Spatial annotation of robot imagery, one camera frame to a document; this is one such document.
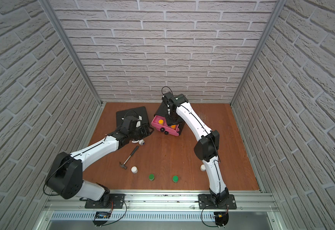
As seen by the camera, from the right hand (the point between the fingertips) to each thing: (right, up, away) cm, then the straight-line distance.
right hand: (175, 123), depth 87 cm
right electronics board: (+23, -48, -17) cm, 55 cm away
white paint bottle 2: (+16, -27, -4) cm, 32 cm away
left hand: (-17, -2, 0) cm, 17 cm away
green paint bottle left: (-14, -31, -8) cm, 35 cm away
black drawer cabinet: (-9, +8, +10) cm, 16 cm away
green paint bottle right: (0, -32, -8) cm, 33 cm away
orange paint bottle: (-9, +1, +1) cm, 9 cm away
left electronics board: (-39, -49, -15) cm, 64 cm away
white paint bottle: (-24, -27, -6) cm, 37 cm away
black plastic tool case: (-27, +8, +27) cm, 39 cm away
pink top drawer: (-7, -3, -2) cm, 7 cm away
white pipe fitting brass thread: (-22, -13, +5) cm, 26 cm away
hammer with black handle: (-32, -26, -2) cm, 41 cm away
